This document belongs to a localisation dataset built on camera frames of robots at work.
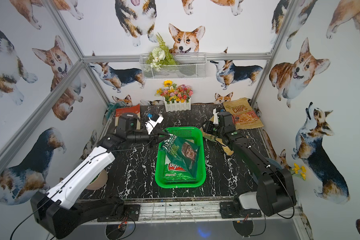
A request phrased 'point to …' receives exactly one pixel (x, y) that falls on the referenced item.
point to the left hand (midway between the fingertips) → (167, 131)
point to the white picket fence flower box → (176, 98)
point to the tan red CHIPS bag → (245, 115)
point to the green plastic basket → (194, 135)
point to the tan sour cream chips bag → (227, 150)
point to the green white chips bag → (172, 171)
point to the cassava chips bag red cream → (134, 109)
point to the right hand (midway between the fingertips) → (208, 120)
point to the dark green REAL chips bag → (185, 151)
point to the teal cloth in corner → (111, 108)
